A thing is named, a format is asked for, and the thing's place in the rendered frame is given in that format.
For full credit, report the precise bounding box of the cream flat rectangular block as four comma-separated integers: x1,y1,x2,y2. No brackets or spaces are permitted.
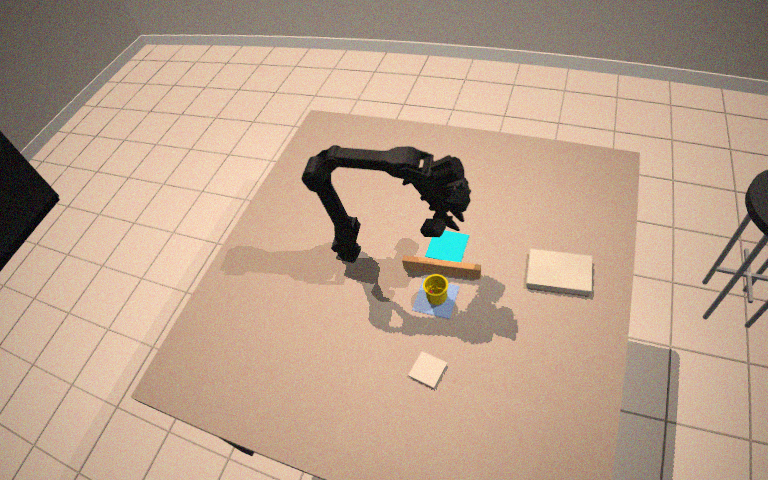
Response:
409,352,447,388

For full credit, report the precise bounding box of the pale beige long rectangular block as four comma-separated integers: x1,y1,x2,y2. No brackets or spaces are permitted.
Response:
526,249,592,296

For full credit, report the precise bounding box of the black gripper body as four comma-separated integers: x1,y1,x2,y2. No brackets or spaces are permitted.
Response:
420,178,469,237

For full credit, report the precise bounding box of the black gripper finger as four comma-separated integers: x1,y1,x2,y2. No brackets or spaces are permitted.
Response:
446,216,460,231
449,210,465,222

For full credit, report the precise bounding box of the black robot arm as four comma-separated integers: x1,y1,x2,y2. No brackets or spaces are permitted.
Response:
302,145,471,263

